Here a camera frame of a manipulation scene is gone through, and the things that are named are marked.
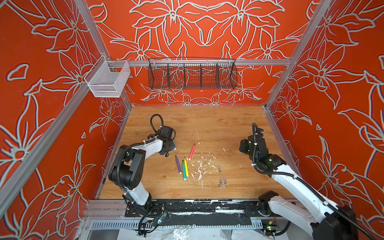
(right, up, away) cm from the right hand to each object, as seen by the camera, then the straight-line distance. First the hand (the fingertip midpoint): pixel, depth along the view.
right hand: (241, 140), depth 82 cm
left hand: (-42, -5, +14) cm, 45 cm away
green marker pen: (-32, -19, +4) cm, 38 cm away
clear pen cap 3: (-11, -25, -2) cm, 27 cm away
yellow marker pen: (-31, -17, +6) cm, 35 cm away
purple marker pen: (-36, -16, +6) cm, 39 cm away
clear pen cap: (-11, -18, +6) cm, 22 cm away
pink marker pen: (-28, -10, +11) cm, 31 cm away
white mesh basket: (-82, +38, +11) cm, 91 cm away
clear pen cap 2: (-10, -22, 0) cm, 24 cm away
